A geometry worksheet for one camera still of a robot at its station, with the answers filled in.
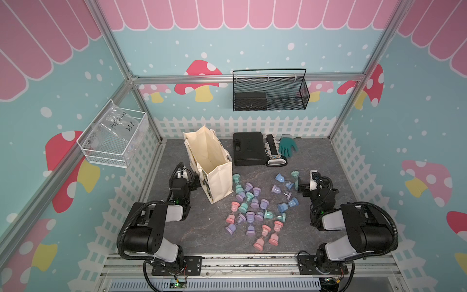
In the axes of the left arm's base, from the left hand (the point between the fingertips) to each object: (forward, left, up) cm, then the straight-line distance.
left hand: (187, 176), depth 93 cm
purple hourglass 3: (-19, -32, -5) cm, 38 cm away
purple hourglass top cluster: (-3, -32, -5) cm, 32 cm away
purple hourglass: (-24, -24, -5) cm, 34 cm away
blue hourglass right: (-14, -48, -5) cm, 51 cm away
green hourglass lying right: (-18, -41, -5) cm, 45 cm away
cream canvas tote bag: (+14, -11, -5) cm, 18 cm away
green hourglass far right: (+7, -59, -6) cm, 59 cm away
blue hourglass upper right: (+3, -49, -6) cm, 50 cm away
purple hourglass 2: (-11, -35, -5) cm, 37 cm away
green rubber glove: (+31, -57, -8) cm, 66 cm away
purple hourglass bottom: (-25, -32, -5) cm, 42 cm away
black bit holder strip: (+26, -47, -6) cm, 54 cm away
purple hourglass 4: (-5, -47, -5) cm, 47 cm away
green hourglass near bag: (-4, -27, -5) cm, 28 cm away
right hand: (0, -62, +3) cm, 62 cm away
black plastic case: (+24, -32, -4) cm, 40 cm away
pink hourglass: (-20, -23, -5) cm, 31 cm away
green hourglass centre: (-14, -29, -5) cm, 33 cm away
